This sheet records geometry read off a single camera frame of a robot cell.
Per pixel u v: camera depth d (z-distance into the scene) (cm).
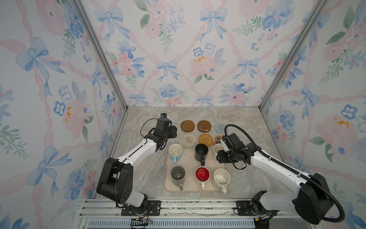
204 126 107
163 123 66
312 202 40
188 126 109
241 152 59
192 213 73
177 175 81
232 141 65
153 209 74
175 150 92
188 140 100
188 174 84
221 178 83
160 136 67
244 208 74
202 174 83
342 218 38
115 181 46
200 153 92
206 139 100
